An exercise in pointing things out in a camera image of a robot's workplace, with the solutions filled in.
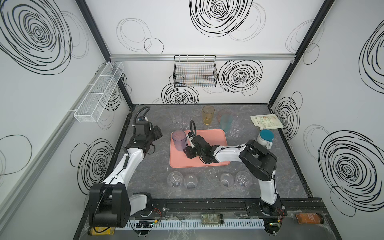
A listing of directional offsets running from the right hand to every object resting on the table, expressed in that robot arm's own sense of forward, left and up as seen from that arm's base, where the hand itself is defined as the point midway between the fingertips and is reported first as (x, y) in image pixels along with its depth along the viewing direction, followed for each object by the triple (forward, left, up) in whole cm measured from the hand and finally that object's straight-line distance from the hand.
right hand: (184, 149), depth 92 cm
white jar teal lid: (+7, -50, +4) cm, 51 cm away
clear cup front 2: (-17, -24, -2) cm, 30 cm away
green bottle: (-36, -15, +1) cm, 39 cm away
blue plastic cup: (+5, +3, +6) cm, 9 cm away
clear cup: (-17, +5, -2) cm, 18 cm away
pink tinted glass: (+30, -27, +2) cm, 40 cm away
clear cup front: (-18, -4, -2) cm, 19 cm away
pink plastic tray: (+12, -21, -5) cm, 25 cm away
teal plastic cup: (+22, -28, 0) cm, 36 cm away
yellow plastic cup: (+24, -15, +9) cm, 29 cm away
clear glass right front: (+18, -35, 0) cm, 40 cm away
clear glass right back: (+26, -37, +1) cm, 45 cm away
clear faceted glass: (+24, +2, +1) cm, 24 cm away
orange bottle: (-35, -60, 0) cm, 69 cm away
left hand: (+6, +16, +13) cm, 21 cm away
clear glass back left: (+27, +9, +2) cm, 29 cm away
